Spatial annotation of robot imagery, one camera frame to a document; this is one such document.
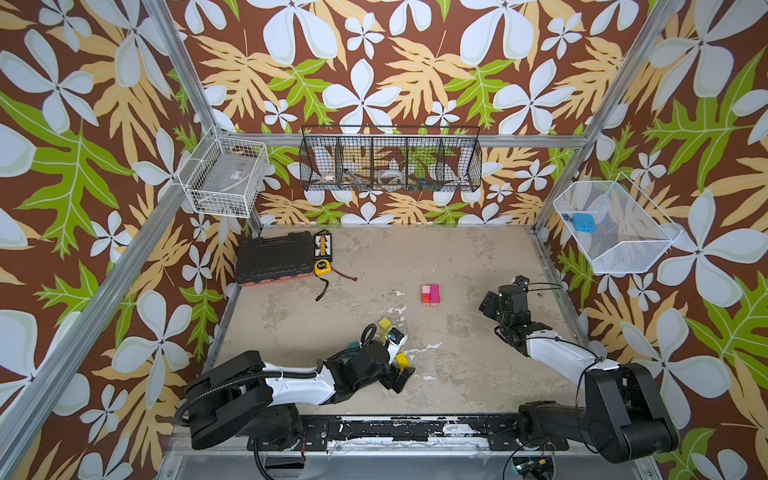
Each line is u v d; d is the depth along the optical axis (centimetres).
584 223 86
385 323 92
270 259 111
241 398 43
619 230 82
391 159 99
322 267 105
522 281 80
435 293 97
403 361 86
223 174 86
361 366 64
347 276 105
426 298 97
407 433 75
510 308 69
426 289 99
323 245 112
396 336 73
